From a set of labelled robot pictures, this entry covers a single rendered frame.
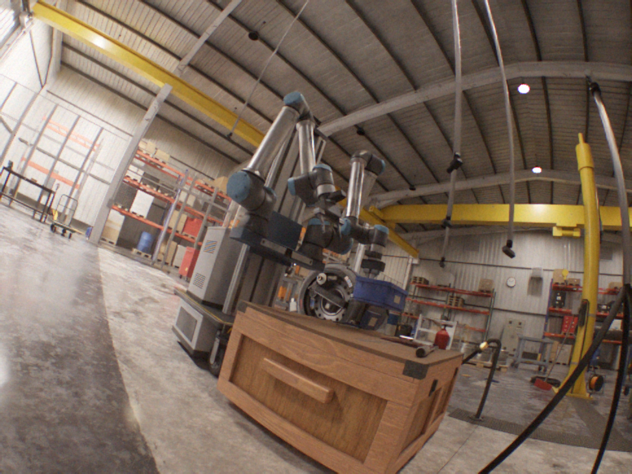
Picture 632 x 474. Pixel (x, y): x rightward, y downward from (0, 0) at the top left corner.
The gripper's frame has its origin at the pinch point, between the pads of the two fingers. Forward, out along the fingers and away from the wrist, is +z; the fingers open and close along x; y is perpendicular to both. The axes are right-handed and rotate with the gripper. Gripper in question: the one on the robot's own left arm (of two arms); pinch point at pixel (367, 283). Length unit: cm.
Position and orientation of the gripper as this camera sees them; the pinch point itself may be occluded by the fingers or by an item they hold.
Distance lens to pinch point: 157.5
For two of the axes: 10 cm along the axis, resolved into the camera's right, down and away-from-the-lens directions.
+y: 5.8, 3.4, 7.4
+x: -7.7, -0.8, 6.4
